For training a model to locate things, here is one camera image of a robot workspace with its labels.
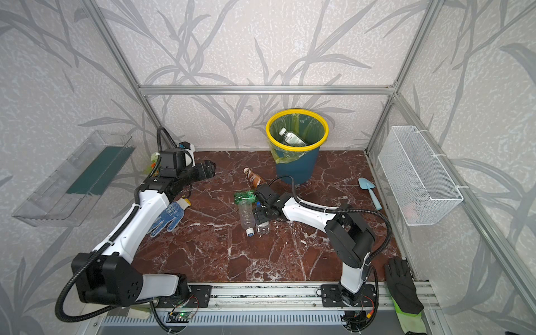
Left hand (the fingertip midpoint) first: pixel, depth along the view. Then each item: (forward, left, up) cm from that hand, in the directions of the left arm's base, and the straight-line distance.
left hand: (208, 159), depth 82 cm
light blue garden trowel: (+6, -72, -24) cm, 76 cm away
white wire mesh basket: (-21, -71, +10) cm, 75 cm away
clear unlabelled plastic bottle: (-15, -15, -21) cm, 29 cm away
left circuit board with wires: (-50, +6, -27) cm, 57 cm away
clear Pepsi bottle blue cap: (-20, -21, -19) cm, 35 cm away
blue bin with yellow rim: (+15, -41, -25) cm, 51 cm away
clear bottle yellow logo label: (+20, -34, -7) cm, 40 cm away
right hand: (-11, -21, -19) cm, 31 cm away
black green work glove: (-46, -73, -23) cm, 89 cm away
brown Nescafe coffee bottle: (+5, -16, -21) cm, 27 cm away
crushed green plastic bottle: (-1, -12, -24) cm, 28 cm away
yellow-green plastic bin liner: (+24, -42, -4) cm, 49 cm away
